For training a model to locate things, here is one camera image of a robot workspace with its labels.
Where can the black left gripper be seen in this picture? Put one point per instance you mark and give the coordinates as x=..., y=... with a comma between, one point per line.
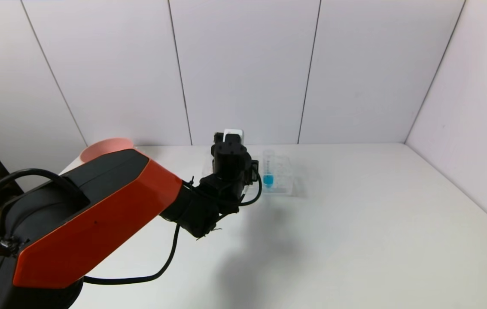
x=230, y=161

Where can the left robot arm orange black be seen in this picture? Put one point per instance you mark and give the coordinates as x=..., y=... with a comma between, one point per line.
x=97, y=206

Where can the test tube with blue pigment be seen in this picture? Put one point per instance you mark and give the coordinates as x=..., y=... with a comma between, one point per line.
x=268, y=180

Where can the clear acrylic test tube rack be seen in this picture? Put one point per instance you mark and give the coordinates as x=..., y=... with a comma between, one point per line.
x=282, y=180

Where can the pink bowl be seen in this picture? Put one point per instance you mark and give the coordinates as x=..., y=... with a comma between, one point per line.
x=106, y=148

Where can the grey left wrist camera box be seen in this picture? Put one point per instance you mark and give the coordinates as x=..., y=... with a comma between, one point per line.
x=232, y=131

